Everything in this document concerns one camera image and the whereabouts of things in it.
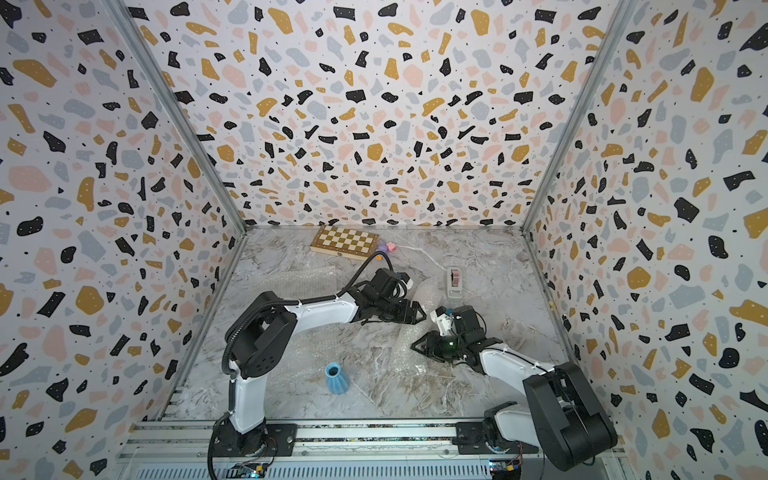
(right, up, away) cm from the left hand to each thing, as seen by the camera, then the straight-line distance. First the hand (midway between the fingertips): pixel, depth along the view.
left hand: (423, 316), depth 89 cm
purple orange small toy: (-14, +21, +24) cm, 35 cm away
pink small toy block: (-10, +21, +24) cm, 34 cm away
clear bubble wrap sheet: (+2, +6, +2) cm, 7 cm away
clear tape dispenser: (+11, +9, +12) cm, 19 cm away
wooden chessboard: (-28, +23, +25) cm, 44 cm away
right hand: (-2, -9, -4) cm, 10 cm away
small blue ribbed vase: (-22, -13, -14) cm, 30 cm away
